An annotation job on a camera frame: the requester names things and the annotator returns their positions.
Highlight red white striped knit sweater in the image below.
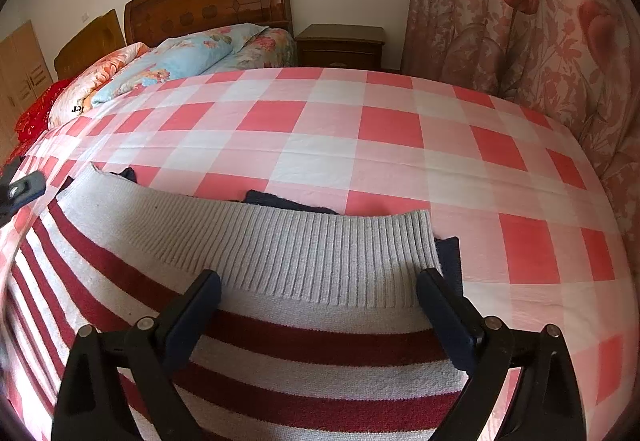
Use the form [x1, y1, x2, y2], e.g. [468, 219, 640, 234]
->
[4, 167, 465, 440]

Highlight red dotted blanket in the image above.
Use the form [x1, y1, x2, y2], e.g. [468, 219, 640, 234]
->
[14, 78, 73, 146]

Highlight orange floral pillow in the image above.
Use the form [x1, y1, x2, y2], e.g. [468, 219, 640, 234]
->
[48, 42, 151, 129]

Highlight light wooden wardrobe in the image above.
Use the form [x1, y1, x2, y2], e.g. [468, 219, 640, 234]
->
[0, 20, 52, 161]

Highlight red white checkered bed sheet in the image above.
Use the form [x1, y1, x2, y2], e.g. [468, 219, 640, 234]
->
[1, 68, 639, 440]

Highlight small wooden headboard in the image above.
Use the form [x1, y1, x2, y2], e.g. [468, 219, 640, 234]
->
[54, 9, 125, 80]

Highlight light blue floral quilt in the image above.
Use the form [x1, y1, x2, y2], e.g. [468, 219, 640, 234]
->
[87, 23, 296, 109]

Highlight large wooden headboard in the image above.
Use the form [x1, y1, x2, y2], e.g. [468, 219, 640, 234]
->
[124, 0, 293, 47]

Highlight dark wooden nightstand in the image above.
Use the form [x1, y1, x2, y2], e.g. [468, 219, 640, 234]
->
[295, 24, 385, 71]

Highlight pink floral curtain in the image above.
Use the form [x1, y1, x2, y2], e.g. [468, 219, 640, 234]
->
[401, 0, 639, 248]

